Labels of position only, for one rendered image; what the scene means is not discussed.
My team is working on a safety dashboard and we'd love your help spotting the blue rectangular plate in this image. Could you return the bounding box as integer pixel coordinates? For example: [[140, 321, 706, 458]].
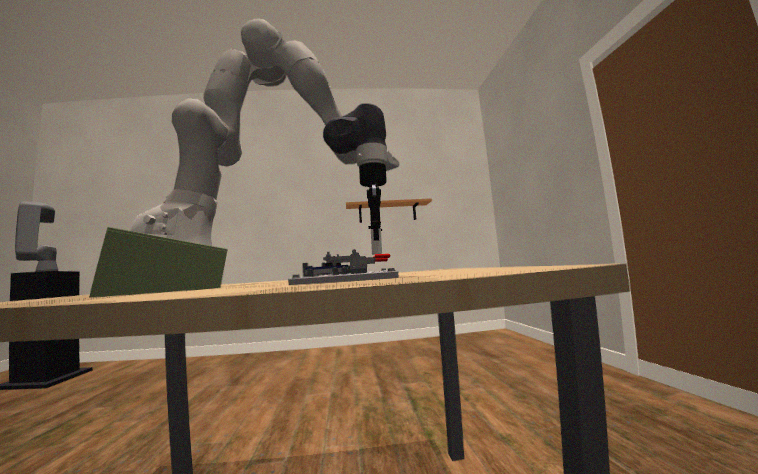
[[305, 265, 343, 274]]

